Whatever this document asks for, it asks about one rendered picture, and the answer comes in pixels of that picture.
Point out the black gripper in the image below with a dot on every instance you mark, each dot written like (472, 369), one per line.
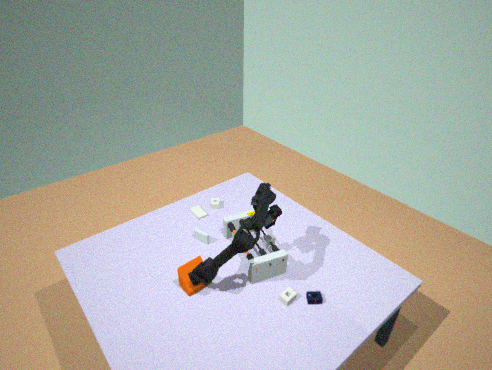
(273, 209)

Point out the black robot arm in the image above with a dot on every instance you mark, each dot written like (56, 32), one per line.
(207, 270)

